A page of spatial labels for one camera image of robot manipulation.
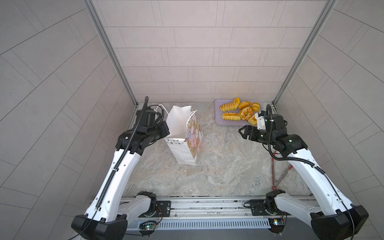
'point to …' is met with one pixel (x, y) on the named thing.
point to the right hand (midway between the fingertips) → (243, 131)
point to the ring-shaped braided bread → (246, 113)
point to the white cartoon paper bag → (185, 139)
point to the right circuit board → (277, 225)
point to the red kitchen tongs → (274, 186)
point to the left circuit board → (147, 227)
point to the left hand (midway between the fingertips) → (172, 125)
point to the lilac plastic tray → (257, 101)
